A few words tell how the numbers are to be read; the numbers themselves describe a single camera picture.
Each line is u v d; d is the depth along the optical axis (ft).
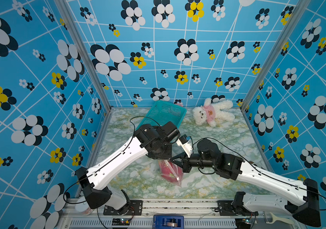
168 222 2.21
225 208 2.38
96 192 1.29
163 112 3.79
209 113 3.45
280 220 2.21
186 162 1.83
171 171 2.09
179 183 1.97
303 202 1.29
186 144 1.92
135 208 2.42
